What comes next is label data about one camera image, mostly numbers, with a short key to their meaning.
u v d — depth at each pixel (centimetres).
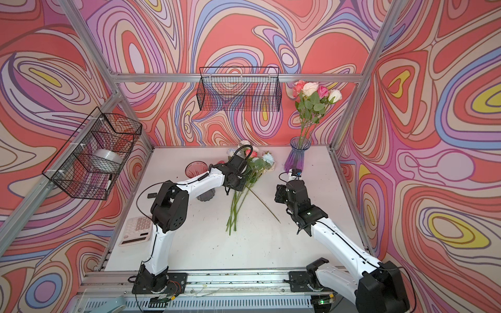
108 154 74
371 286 39
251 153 86
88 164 74
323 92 82
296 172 71
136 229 86
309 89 82
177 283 73
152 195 98
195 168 87
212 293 72
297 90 86
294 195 60
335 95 81
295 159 97
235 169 78
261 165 102
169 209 54
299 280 73
